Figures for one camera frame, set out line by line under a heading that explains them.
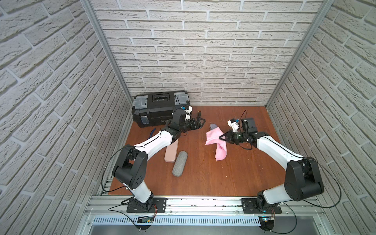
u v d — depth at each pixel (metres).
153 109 0.95
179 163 0.85
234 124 0.81
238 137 0.74
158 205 0.73
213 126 1.02
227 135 0.77
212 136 0.84
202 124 0.79
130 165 0.45
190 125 0.76
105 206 0.77
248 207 0.74
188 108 0.79
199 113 1.13
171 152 0.89
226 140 0.79
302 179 0.43
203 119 0.83
